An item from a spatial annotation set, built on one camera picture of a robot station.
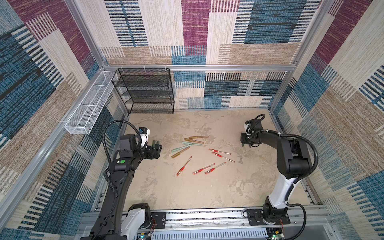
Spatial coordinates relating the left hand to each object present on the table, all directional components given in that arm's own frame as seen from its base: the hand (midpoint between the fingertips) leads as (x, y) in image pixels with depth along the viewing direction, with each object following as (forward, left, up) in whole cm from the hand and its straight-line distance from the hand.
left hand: (152, 143), depth 78 cm
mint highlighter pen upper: (+12, -20, -20) cm, 31 cm away
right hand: (+13, -54, -18) cm, 59 cm away
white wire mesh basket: (+18, +46, -3) cm, 50 cm away
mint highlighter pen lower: (+9, -13, -20) cm, 26 cm away
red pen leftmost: (-4, -15, -21) cm, 26 cm away
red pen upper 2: (+2, -38, -20) cm, 43 cm away
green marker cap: (+14, +5, -20) cm, 25 cm away
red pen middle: (-6, -26, -20) cm, 33 cm away
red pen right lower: (-5, -33, -21) cm, 39 cm away
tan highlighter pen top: (+18, -23, -20) cm, 35 cm away
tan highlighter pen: (+15, -20, -19) cm, 31 cm away
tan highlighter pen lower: (+5, -12, -20) cm, 24 cm away
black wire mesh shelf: (+47, +13, -3) cm, 49 cm away
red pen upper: (+5, -39, -20) cm, 44 cm away
